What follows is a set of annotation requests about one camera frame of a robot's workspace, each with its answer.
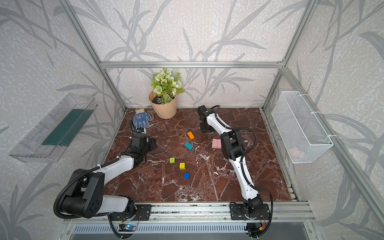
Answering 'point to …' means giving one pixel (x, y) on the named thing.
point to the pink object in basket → (295, 152)
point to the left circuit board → (127, 227)
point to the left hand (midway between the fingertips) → (154, 135)
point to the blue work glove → (140, 119)
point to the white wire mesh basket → (303, 138)
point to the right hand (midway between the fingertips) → (207, 126)
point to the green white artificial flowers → (166, 86)
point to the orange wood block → (190, 135)
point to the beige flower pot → (165, 111)
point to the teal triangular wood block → (188, 145)
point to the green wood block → (172, 160)
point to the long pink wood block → (214, 143)
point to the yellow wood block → (182, 165)
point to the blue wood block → (186, 175)
